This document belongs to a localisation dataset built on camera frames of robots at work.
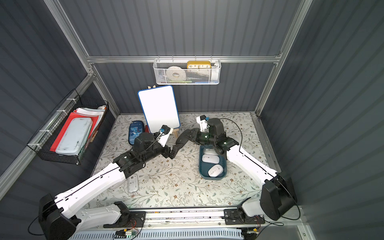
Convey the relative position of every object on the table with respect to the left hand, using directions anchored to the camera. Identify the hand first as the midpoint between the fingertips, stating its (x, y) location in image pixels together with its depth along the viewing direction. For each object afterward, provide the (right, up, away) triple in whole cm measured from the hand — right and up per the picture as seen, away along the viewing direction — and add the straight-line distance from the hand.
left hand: (175, 139), depth 72 cm
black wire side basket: (-54, 0, -11) cm, 55 cm away
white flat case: (-45, 0, -6) cm, 46 cm away
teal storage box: (+16, -18, +17) cm, 29 cm away
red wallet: (-22, +5, +24) cm, 33 cm away
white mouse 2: (+22, -19, +15) cm, 33 cm away
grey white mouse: (+20, -9, +24) cm, 33 cm away
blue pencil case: (-34, +6, +36) cm, 50 cm away
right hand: (+6, +3, +2) cm, 7 cm away
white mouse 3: (-25, -25, +10) cm, 37 cm away
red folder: (-53, +13, +5) cm, 55 cm away
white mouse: (+20, -14, +21) cm, 32 cm away
